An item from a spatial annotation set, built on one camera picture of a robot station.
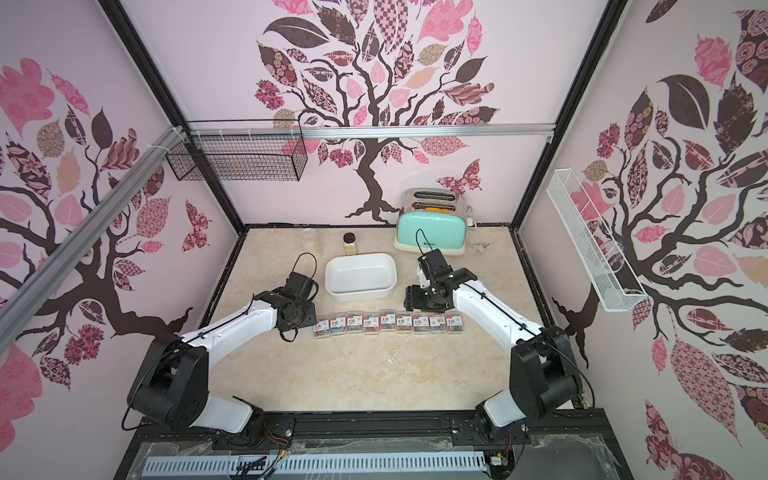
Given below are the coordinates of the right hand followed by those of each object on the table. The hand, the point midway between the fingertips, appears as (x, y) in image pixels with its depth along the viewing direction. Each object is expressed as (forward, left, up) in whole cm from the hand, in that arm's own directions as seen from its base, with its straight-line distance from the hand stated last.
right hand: (414, 308), depth 85 cm
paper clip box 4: (0, +3, -9) cm, 9 cm away
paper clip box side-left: (0, +8, -9) cm, 12 cm away
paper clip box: (-1, +23, -8) cm, 25 cm away
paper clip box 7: (0, -13, -9) cm, 16 cm away
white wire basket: (-4, -43, +21) cm, 48 cm away
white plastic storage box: (+18, +22, -9) cm, 29 cm away
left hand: (-1, +34, -6) cm, 35 cm away
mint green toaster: (+32, -10, +6) cm, 34 cm away
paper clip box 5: (-1, -2, -8) cm, 9 cm away
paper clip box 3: (-1, +13, -8) cm, 15 cm away
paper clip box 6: (-1, -7, -8) cm, 11 cm away
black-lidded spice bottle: (+27, +21, -2) cm, 35 cm away
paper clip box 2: (0, +18, -9) cm, 20 cm away
